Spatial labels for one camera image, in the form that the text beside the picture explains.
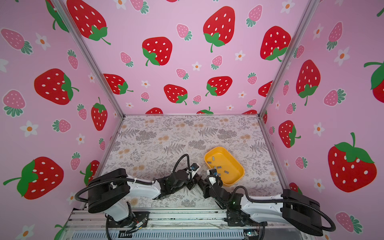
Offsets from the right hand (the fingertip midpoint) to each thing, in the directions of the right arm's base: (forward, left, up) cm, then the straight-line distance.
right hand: (200, 183), depth 82 cm
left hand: (+5, +1, +2) cm, 5 cm away
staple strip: (+13, -11, -5) cm, 18 cm away
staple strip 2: (+10, -16, -5) cm, 19 cm away
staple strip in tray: (+15, -4, -2) cm, 15 cm away
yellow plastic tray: (+14, -15, -4) cm, 21 cm away
